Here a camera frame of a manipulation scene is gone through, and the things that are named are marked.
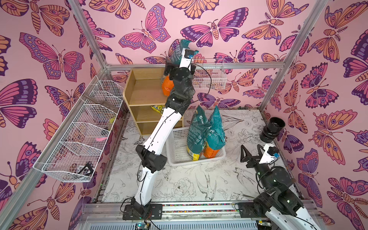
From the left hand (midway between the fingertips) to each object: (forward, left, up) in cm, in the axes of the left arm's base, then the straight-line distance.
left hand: (179, 61), depth 67 cm
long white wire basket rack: (-35, +48, -26) cm, 65 cm away
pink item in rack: (-26, +40, -27) cm, 55 cm away
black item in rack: (-39, +40, -28) cm, 63 cm away
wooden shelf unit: (+10, +25, -24) cm, 36 cm away
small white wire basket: (+28, -20, -28) cm, 44 cm away
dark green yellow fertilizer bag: (-19, -10, -27) cm, 34 cm away
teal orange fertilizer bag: (-20, -20, -34) cm, 44 cm away
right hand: (-30, -33, -27) cm, 52 cm away
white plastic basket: (-18, +4, -54) cm, 57 cm away
